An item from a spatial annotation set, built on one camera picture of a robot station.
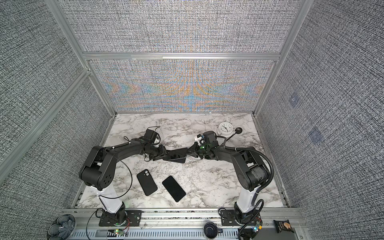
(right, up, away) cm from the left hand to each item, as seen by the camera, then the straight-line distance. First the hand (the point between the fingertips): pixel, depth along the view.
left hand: (167, 155), depth 94 cm
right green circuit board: (+46, -29, -25) cm, 60 cm away
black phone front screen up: (+6, -18, -9) cm, 21 cm away
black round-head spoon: (+49, +16, +12) cm, 53 cm away
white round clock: (+39, +17, +11) cm, 44 cm away
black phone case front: (-10, -14, -9) cm, 19 cm away
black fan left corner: (-44, -28, -25) cm, 58 cm away
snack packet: (+58, -28, -25) cm, 69 cm away
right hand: (+12, +3, -5) cm, 13 cm away
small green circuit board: (-19, -31, -24) cm, 44 cm away
